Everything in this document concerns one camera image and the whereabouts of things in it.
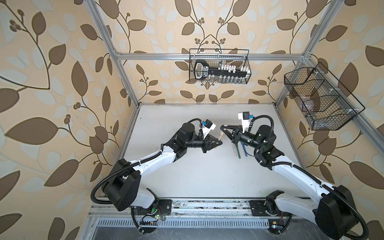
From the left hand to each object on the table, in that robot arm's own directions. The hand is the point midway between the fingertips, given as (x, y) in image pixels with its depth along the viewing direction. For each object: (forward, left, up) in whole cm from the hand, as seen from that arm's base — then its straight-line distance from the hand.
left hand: (221, 140), depth 72 cm
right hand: (+3, 0, +4) cm, 5 cm away
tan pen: (+2, 0, +3) cm, 3 cm away
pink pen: (+7, -12, -23) cm, 27 cm away
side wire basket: (+16, -52, +11) cm, 55 cm away
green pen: (+7, -14, -24) cm, 28 cm away
